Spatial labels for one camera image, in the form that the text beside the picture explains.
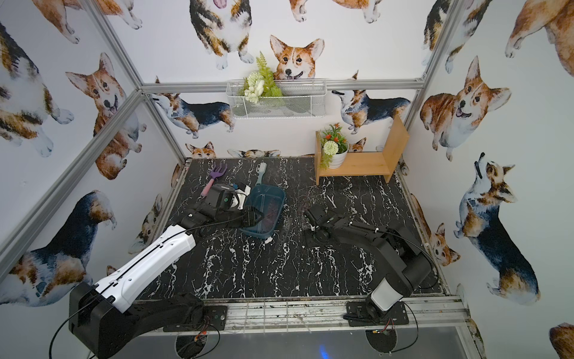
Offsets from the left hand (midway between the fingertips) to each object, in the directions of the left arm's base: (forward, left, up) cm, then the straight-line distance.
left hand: (261, 210), depth 78 cm
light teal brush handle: (+37, +6, -20) cm, 43 cm away
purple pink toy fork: (+36, +30, -22) cm, 52 cm away
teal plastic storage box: (+17, 0, -20) cm, 26 cm away
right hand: (-1, -20, -18) cm, 27 cm away
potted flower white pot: (+29, -29, +2) cm, 41 cm away
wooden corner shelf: (+33, -47, -14) cm, 59 cm away
